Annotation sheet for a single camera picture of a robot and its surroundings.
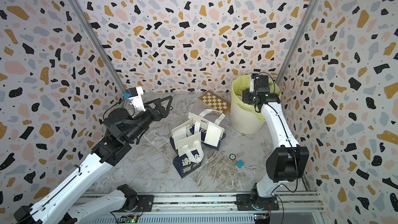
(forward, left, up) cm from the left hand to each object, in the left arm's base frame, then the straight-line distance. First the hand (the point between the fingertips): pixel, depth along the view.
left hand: (167, 98), depth 61 cm
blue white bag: (0, -16, -17) cm, 23 cm away
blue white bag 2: (-3, -3, -21) cm, 21 cm away
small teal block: (-12, -33, -40) cm, 54 cm away
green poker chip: (-6, -30, -43) cm, 53 cm away
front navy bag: (-12, -8, -26) cm, 30 cm away
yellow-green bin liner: (+28, -37, -17) cm, 50 cm away
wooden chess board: (+34, -22, -40) cm, 57 cm away
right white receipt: (-4, -19, -22) cm, 29 cm away
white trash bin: (+7, -37, -24) cm, 44 cm away
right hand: (+17, -39, -15) cm, 45 cm away
